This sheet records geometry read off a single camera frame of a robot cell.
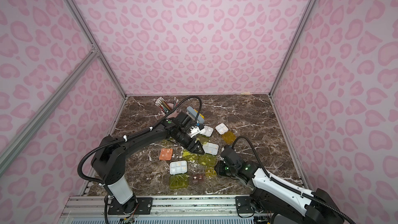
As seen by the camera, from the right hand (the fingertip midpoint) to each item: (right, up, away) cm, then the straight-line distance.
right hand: (215, 169), depth 80 cm
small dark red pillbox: (-9, -5, +1) cm, 10 cm away
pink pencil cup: (-28, +33, +20) cm, 48 cm away
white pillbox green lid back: (-5, +16, +19) cm, 26 cm away
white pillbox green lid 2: (-16, +4, +10) cm, 19 cm away
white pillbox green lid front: (-20, -5, +1) cm, 20 cm away
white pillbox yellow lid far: (+9, +14, +17) cm, 24 cm away
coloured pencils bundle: (-33, +35, +15) cm, 50 cm away
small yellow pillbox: (-2, -2, +1) cm, 3 cm away
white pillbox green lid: (-3, +3, +8) cm, 9 cm away
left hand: (-7, +10, -2) cm, 12 cm away
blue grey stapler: (-11, +28, +11) cm, 32 cm away
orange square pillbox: (-28, +6, +8) cm, 30 cm away
